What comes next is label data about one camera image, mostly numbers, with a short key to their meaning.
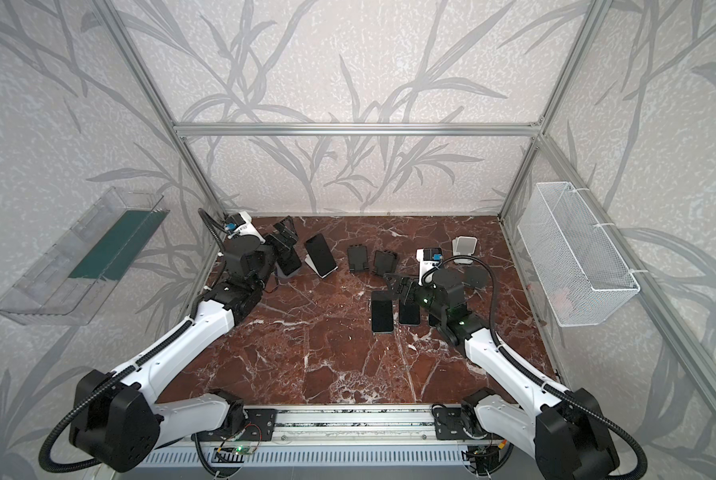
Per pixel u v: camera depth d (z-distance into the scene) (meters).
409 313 0.95
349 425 0.75
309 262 1.05
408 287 0.70
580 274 0.61
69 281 0.64
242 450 0.70
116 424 0.39
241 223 0.66
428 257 0.71
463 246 1.02
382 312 0.93
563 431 0.39
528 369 0.47
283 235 0.70
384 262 0.99
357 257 1.03
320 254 0.97
